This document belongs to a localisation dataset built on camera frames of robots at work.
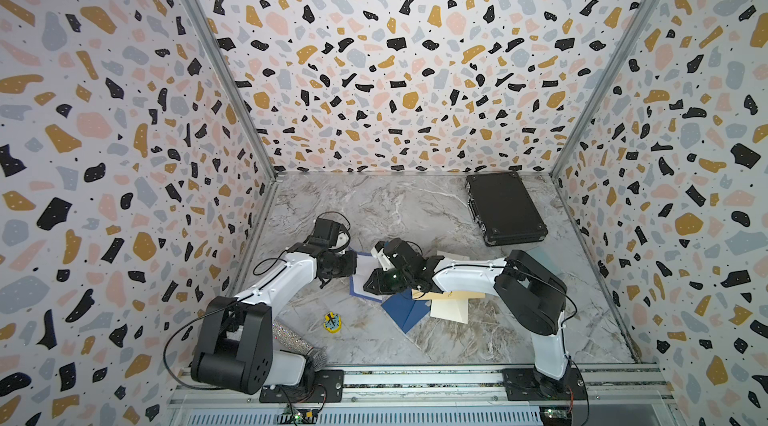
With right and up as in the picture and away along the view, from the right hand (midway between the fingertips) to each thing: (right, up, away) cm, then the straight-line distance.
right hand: (364, 289), depth 85 cm
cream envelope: (+27, -7, +2) cm, 28 cm away
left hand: (-3, +6, +4) cm, 8 cm away
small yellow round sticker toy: (-9, -9, -2) cm, 13 cm away
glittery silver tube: (-19, -11, -7) cm, 23 cm away
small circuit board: (-13, -26, -14) cm, 32 cm away
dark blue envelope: (+12, -6, 0) cm, 13 cm away
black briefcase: (+47, +22, +22) cm, 56 cm away
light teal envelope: (+57, +7, +15) cm, 59 cm away
